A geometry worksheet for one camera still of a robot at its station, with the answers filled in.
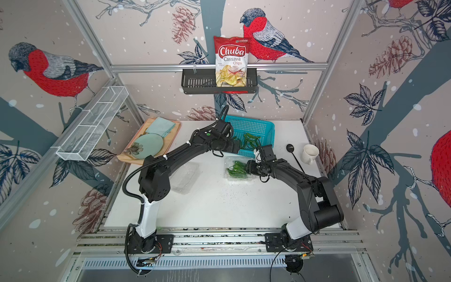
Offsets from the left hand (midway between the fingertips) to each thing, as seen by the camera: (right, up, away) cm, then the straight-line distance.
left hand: (236, 144), depth 90 cm
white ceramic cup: (+42, -5, +8) cm, 43 cm away
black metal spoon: (+34, -3, +17) cm, 38 cm away
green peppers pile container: (+1, -14, +5) cm, 15 cm away
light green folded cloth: (-51, +11, +29) cm, 60 cm away
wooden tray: (-65, -8, +12) cm, 67 cm away
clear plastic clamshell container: (-4, -10, +5) cm, 13 cm away
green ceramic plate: (-56, -1, +18) cm, 59 cm away
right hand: (+7, -13, +3) cm, 15 cm away
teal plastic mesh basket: (+11, +5, +24) cm, 27 cm away
